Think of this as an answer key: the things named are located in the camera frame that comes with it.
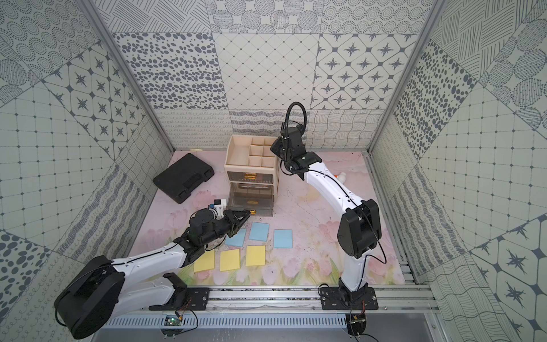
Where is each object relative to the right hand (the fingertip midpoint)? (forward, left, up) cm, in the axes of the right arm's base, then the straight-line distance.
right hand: (276, 146), depth 86 cm
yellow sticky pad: (-37, +18, -27) cm, 49 cm away
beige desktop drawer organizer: (-10, +9, -5) cm, 14 cm away
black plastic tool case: (-1, +46, -20) cm, 50 cm away
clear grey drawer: (-11, +12, -6) cm, 18 cm away
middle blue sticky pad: (-25, +7, -27) cm, 37 cm away
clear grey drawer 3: (-16, +7, -19) cm, 26 cm away
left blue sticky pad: (-29, +16, -27) cm, 43 cm away
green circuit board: (-57, +34, -28) cm, 72 cm away
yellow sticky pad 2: (-35, +8, -27) cm, 45 cm away
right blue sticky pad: (-28, -3, -28) cm, 39 cm away
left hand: (-27, +7, -11) cm, 30 cm away
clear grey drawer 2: (-9, +11, -16) cm, 22 cm away
